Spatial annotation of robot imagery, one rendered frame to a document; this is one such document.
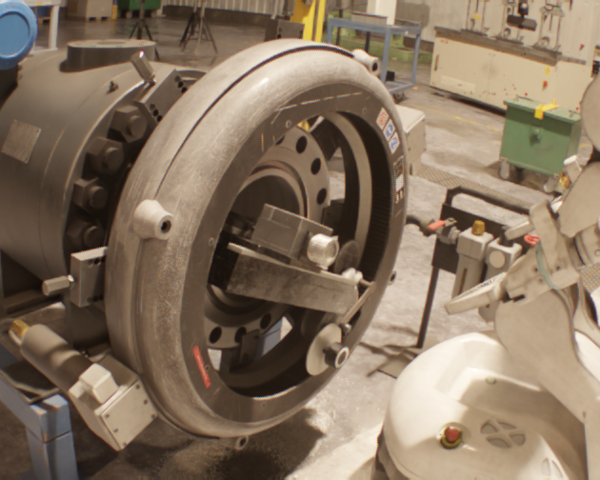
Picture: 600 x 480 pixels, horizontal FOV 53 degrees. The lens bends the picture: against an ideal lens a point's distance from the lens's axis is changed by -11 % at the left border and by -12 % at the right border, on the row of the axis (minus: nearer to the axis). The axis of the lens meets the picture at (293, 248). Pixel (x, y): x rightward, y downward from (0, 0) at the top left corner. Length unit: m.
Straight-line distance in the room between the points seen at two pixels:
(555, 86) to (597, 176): 5.84
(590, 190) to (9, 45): 1.23
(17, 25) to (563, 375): 1.35
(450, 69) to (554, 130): 3.66
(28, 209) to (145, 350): 0.48
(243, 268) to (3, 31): 0.80
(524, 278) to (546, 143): 3.40
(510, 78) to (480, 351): 5.93
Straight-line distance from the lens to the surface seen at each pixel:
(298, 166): 1.30
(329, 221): 1.44
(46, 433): 1.41
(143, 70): 0.98
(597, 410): 1.28
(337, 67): 1.13
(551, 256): 1.02
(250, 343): 1.36
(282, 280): 1.11
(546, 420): 1.45
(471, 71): 7.66
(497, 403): 1.46
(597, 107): 1.13
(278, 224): 1.03
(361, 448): 1.73
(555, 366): 1.26
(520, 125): 4.43
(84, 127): 1.27
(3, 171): 1.46
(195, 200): 0.93
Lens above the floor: 1.07
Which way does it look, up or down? 22 degrees down
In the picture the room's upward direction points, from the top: 6 degrees clockwise
